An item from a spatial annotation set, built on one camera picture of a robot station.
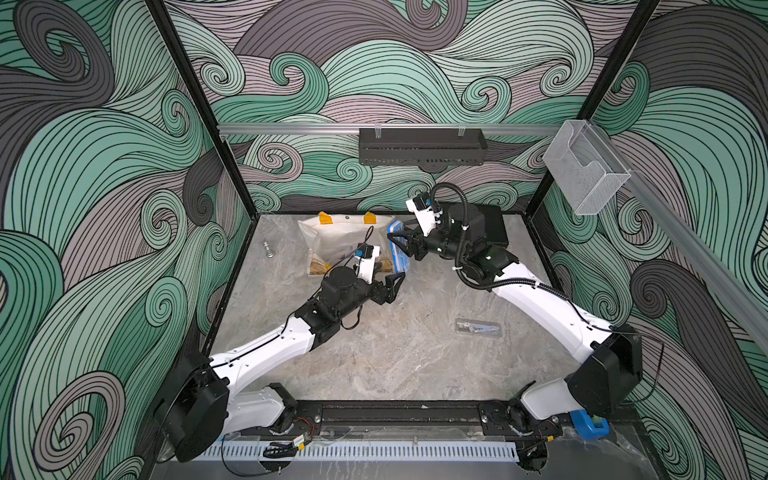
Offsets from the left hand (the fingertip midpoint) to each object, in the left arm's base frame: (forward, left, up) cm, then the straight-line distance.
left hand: (393, 267), depth 75 cm
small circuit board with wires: (-36, +26, -26) cm, 52 cm away
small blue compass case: (+1, -2, +2) cm, 3 cm away
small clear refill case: (-6, -27, -22) cm, 35 cm away
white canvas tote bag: (+19, +19, -13) cm, 30 cm away
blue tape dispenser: (-31, -46, -19) cm, 58 cm away
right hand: (+5, +1, +8) cm, 10 cm away
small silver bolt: (+21, +44, -23) cm, 54 cm away
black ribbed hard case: (+34, -41, -22) cm, 58 cm away
